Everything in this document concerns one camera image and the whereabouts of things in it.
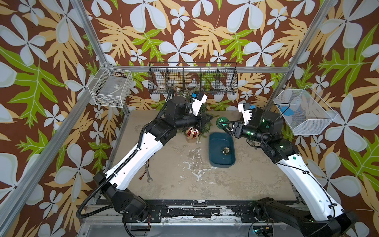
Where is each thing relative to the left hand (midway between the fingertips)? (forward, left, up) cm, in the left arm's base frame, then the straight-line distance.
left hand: (213, 115), depth 62 cm
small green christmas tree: (+9, +1, -21) cm, 23 cm away
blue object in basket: (+16, -48, -15) cm, 53 cm away
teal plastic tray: (+4, -11, -37) cm, 39 cm away
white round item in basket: (+40, +8, -15) cm, 43 cm away
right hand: (-2, -4, -4) cm, 6 cm away
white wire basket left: (+29, +57, -7) cm, 64 cm away
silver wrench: (-13, +34, -41) cm, 55 cm away
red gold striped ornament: (-1, +9, -11) cm, 14 cm away
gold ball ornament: (+3, -14, -37) cm, 40 cm away
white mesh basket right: (+11, -55, -12) cm, 58 cm away
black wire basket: (+44, +20, -11) cm, 50 cm away
